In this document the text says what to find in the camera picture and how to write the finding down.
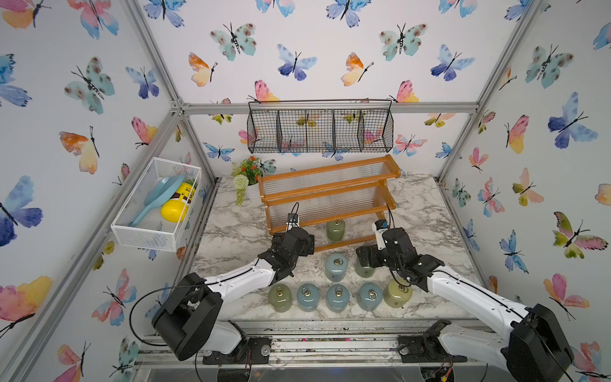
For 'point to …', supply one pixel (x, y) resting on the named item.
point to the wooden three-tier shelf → (337, 203)
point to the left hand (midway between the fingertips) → (302, 233)
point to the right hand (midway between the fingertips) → (370, 246)
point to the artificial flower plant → (246, 176)
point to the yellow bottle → (176, 208)
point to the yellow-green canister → (397, 295)
